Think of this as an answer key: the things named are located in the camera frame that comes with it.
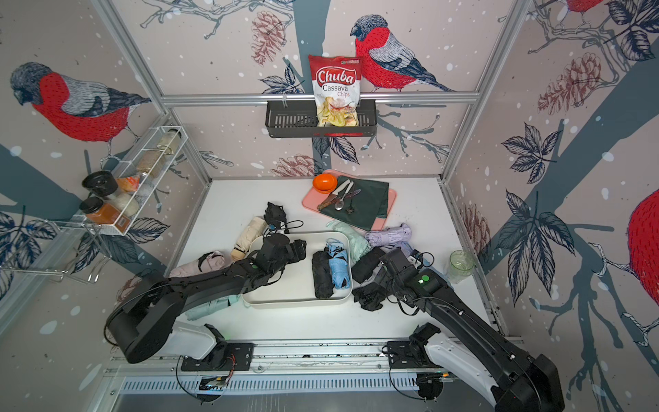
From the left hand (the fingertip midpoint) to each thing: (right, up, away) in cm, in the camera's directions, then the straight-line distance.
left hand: (303, 240), depth 88 cm
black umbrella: (+7, -14, -6) cm, 17 cm away
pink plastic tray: (+2, +14, +25) cm, 28 cm away
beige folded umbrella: (-22, +3, +12) cm, 25 cm away
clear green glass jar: (+54, -8, -3) cm, 55 cm away
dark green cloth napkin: (+22, +13, +22) cm, 34 cm away
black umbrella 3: (+22, -16, -9) cm, 29 cm away
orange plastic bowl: (+6, +22, +26) cm, 35 cm away
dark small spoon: (+18, +10, +19) cm, 27 cm away
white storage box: (-2, -16, -3) cm, 16 cm away
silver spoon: (+13, +13, +22) cm, 29 cm away
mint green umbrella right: (+20, -1, +4) cm, 20 cm away
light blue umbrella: (+12, -7, -1) cm, 14 cm away
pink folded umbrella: (-33, -7, -1) cm, 34 cm away
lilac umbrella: (+34, +1, +6) cm, 35 cm away
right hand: (+28, -11, -7) cm, 31 cm away
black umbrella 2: (+22, -9, 0) cm, 24 cm away
